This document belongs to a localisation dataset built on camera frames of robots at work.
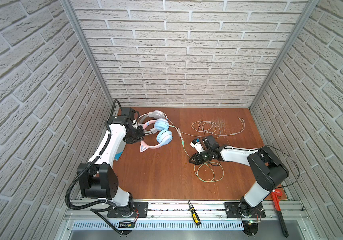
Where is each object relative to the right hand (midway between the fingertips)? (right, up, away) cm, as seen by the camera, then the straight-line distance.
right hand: (192, 159), depth 90 cm
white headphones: (-24, +29, +15) cm, 41 cm away
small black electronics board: (-35, -28, -18) cm, 48 cm away
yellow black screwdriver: (-1, -22, -19) cm, 29 cm away
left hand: (-29, +15, -8) cm, 34 cm away
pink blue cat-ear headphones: (-16, +16, -15) cm, 27 cm away
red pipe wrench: (+43, -16, -13) cm, 48 cm away
